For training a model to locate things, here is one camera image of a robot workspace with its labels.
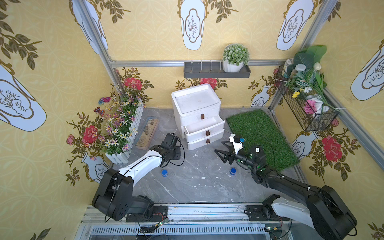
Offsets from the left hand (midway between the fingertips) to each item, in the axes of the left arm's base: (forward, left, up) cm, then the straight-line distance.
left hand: (171, 151), depth 90 cm
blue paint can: (-11, +4, -4) cm, 13 cm away
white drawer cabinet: (+16, -15, +18) cm, 29 cm away
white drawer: (+10, -16, +8) cm, 20 cm away
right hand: (-1, -30, +13) cm, 33 cm away
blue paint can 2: (-12, -35, -2) cm, 37 cm away
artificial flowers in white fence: (+21, +30, +12) cm, 39 cm away
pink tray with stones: (+14, +19, -5) cm, 24 cm away
